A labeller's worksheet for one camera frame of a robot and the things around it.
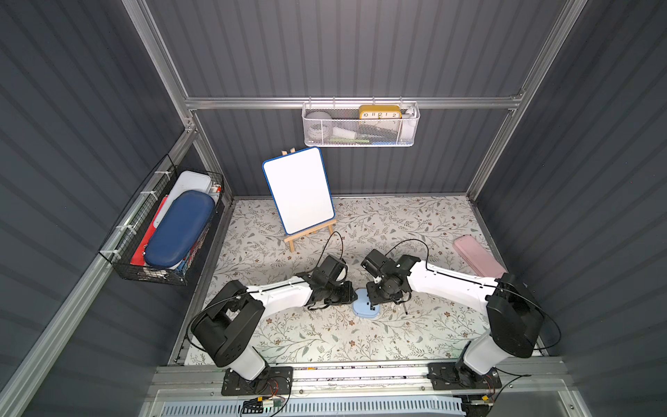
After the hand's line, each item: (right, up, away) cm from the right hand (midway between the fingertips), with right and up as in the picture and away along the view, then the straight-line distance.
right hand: (377, 295), depth 85 cm
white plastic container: (-59, +37, -8) cm, 70 cm away
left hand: (-7, -2, +1) cm, 7 cm away
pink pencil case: (+42, +10, +16) cm, 46 cm away
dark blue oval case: (-55, +23, -16) cm, 62 cm away
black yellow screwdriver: (+10, -4, +4) cm, 11 cm away
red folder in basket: (-64, +15, -20) cm, 68 cm away
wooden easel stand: (-31, +18, +12) cm, 38 cm away
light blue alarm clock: (-5, -3, -1) cm, 6 cm away
